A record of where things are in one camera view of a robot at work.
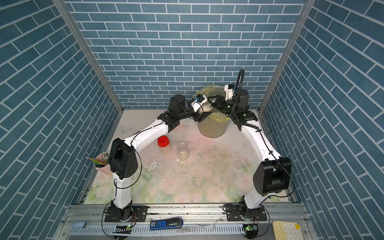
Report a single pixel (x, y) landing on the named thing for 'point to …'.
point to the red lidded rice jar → (163, 142)
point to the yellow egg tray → (284, 230)
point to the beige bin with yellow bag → (216, 124)
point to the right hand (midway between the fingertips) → (212, 100)
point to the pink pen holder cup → (101, 163)
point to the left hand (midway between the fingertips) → (211, 108)
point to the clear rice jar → (183, 151)
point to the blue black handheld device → (175, 223)
